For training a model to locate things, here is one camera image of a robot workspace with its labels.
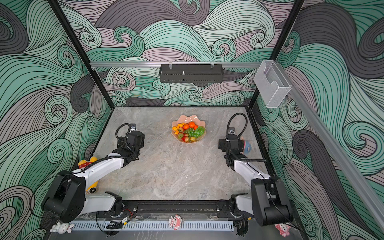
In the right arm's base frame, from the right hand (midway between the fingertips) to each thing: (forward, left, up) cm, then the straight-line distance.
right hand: (229, 139), depth 90 cm
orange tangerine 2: (+14, +23, -3) cm, 27 cm away
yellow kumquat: (+17, +29, -5) cm, 34 cm away
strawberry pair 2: (+7, +31, -5) cm, 32 cm away
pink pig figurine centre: (-41, +31, -5) cm, 52 cm away
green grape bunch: (+6, +21, -1) cm, 22 cm away
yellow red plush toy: (-14, +87, -2) cm, 88 cm away
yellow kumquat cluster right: (+9, +34, -4) cm, 35 cm away
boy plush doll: (-3, -11, -3) cm, 12 cm away
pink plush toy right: (-44, -17, -5) cm, 47 cm away
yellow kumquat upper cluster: (+14, +31, -3) cm, 34 cm away
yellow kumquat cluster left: (+12, +35, -4) cm, 37 cm away
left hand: (0, +60, +5) cm, 60 cm away
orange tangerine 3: (+14, +20, -5) cm, 25 cm away
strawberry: (+4, +23, -4) cm, 23 cm away
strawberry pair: (+3, +27, -4) cm, 28 cm away
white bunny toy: (-43, +83, -4) cm, 93 cm away
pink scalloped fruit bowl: (+20, +18, -5) cm, 27 cm away
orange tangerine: (+13, +27, -3) cm, 30 cm away
